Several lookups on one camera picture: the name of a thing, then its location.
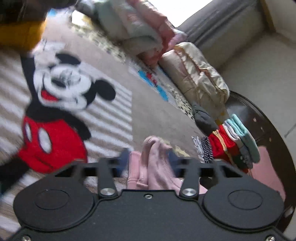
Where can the cream folded quilt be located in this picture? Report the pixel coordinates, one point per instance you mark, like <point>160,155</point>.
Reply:
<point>196,76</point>

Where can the pink folded quilt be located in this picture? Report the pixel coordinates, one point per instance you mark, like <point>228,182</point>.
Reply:
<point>134,25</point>

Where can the cartoon mouse printed blanket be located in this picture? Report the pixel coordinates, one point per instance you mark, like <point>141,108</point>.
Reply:
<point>143,120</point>

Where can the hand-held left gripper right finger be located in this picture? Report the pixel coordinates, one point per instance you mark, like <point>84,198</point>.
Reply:
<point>174,165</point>

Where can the purple pillow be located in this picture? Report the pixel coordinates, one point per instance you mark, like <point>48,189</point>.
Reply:
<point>179,38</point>

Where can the bright window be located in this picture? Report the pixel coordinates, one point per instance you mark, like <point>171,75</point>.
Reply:
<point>178,10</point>

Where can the pink sweatshirt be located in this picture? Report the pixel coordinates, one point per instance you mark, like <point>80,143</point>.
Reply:
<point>157,166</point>

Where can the small grey garment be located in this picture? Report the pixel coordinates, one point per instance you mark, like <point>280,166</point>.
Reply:
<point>204,118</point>

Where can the stack of colourful folded clothes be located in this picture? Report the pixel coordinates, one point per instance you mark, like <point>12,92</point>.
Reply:
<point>231,143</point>

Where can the stack of dark folded clothes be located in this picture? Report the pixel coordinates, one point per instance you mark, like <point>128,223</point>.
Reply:
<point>20,32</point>

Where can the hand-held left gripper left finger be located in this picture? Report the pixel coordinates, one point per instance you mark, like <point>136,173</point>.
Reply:
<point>124,158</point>

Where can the pink purple folded bedding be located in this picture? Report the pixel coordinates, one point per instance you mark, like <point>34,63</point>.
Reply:
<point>268,171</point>

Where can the yellow book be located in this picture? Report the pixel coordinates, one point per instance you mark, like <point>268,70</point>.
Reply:
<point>81,18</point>

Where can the grey curtain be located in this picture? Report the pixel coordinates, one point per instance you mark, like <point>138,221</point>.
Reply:
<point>219,20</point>

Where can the dark wooden headboard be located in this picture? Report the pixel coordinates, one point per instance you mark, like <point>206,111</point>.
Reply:
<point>259,120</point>

